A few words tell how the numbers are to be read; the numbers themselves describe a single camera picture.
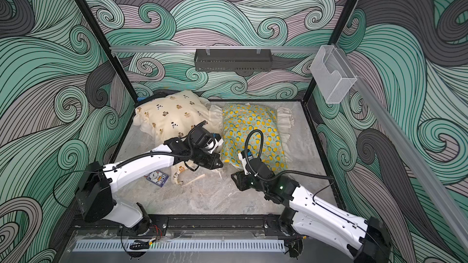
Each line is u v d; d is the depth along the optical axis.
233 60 0.97
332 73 0.78
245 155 0.68
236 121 0.95
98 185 0.41
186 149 0.58
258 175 0.54
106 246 0.70
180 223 0.75
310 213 0.47
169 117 0.90
